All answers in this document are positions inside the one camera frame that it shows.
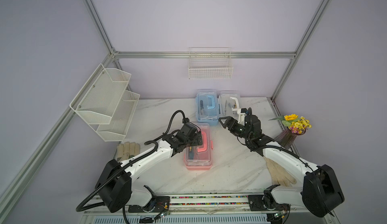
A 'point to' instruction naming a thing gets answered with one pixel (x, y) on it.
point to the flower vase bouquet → (295, 126)
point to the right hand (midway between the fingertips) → (224, 123)
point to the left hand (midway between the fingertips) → (192, 138)
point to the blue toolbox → (207, 106)
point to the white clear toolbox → (225, 104)
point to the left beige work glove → (127, 150)
